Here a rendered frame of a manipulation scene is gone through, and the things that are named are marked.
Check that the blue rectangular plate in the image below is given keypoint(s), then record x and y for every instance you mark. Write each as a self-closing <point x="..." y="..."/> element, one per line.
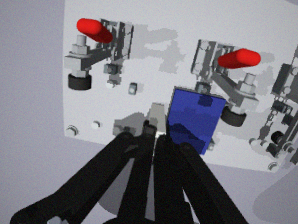
<point x="192" y="117"/>

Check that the toggle clamp with red handle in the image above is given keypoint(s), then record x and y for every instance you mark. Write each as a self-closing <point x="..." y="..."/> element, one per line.
<point x="210" y="61"/>
<point x="286" y="85"/>

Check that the white fixture plate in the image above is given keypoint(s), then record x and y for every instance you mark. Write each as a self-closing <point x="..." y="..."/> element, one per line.
<point x="163" y="45"/>

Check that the red-handled toggle clamp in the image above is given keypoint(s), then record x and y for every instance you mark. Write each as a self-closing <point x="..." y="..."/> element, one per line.
<point x="81" y="57"/>

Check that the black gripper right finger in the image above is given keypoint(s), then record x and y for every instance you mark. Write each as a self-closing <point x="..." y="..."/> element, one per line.
<point x="209" y="200"/>

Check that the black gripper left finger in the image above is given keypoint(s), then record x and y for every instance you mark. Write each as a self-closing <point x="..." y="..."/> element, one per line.
<point x="74" y="200"/>

